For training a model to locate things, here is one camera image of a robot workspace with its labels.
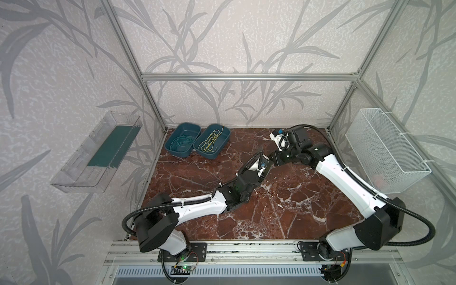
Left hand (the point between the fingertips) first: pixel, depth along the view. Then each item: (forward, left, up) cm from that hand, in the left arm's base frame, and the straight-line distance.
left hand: (259, 158), depth 79 cm
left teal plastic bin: (+36, +40, -22) cm, 58 cm away
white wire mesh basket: (-10, -45, +12) cm, 48 cm away
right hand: (+3, -6, +2) cm, 7 cm away
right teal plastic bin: (+24, +20, -19) cm, 36 cm away
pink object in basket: (-11, -49, 0) cm, 50 cm away
